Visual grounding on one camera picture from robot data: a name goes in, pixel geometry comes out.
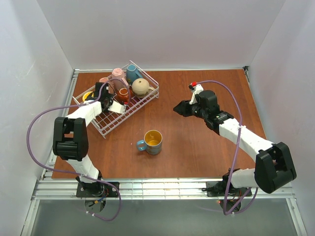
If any blue mug with yellow inside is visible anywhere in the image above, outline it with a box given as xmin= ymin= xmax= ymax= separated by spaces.
xmin=136 ymin=130 xmax=163 ymax=155

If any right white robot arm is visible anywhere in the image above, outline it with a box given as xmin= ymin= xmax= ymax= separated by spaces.
xmin=173 ymin=90 xmax=297 ymax=194

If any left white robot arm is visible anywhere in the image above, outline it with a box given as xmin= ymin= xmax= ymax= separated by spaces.
xmin=53 ymin=83 xmax=111 ymax=184

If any small orange cup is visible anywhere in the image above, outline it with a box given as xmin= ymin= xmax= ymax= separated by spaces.
xmin=117 ymin=88 xmax=133 ymax=103

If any salmon pink dotted mug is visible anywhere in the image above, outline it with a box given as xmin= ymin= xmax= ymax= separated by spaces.
xmin=99 ymin=77 xmax=109 ymax=84

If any light pink faceted mug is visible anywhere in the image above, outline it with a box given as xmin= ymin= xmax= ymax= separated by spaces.
xmin=111 ymin=68 xmax=128 ymax=91

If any beige round mug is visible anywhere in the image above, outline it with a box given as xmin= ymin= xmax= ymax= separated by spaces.
xmin=132 ymin=78 xmax=155 ymax=98

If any teal dotted mug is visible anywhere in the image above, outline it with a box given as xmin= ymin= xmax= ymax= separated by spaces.
xmin=126 ymin=64 xmax=143 ymax=85

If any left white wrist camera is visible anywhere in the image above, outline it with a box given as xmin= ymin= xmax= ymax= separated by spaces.
xmin=108 ymin=101 xmax=126 ymax=114

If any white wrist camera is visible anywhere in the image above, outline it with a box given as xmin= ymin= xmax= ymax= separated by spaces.
xmin=108 ymin=101 xmax=126 ymax=114
xmin=189 ymin=82 xmax=204 ymax=105

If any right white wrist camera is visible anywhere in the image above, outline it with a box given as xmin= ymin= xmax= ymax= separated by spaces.
xmin=189 ymin=82 xmax=204 ymax=105

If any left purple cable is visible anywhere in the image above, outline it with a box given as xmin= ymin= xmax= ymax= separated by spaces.
xmin=26 ymin=78 xmax=123 ymax=222

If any white wire dish rack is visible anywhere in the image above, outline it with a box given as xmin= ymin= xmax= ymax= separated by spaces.
xmin=72 ymin=59 xmax=160 ymax=140

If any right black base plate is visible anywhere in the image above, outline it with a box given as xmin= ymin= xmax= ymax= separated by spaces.
xmin=201 ymin=180 xmax=247 ymax=197

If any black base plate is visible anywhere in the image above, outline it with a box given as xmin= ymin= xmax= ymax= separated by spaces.
xmin=76 ymin=182 xmax=118 ymax=198
xmin=201 ymin=180 xmax=247 ymax=197

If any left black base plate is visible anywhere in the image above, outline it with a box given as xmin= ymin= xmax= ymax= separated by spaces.
xmin=76 ymin=182 xmax=118 ymax=198

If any aluminium frame rail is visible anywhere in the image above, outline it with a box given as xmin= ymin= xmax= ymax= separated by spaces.
xmin=21 ymin=67 xmax=308 ymax=236

